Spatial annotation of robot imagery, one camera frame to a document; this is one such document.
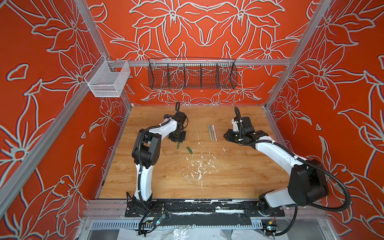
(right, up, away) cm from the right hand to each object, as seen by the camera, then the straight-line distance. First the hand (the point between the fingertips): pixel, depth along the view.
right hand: (223, 134), depth 87 cm
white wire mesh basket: (-72, +31, +1) cm, 79 cm away
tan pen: (-4, 0, +16) cm, 17 cm away
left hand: (-27, -4, +11) cm, 29 cm away
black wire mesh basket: (-18, +39, +11) cm, 45 cm away
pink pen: (-3, +2, +17) cm, 17 cm away
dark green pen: (-28, -9, +11) cm, 31 cm away
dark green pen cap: (-20, -11, +8) cm, 24 cm away
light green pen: (-5, 0, +16) cm, 17 cm away
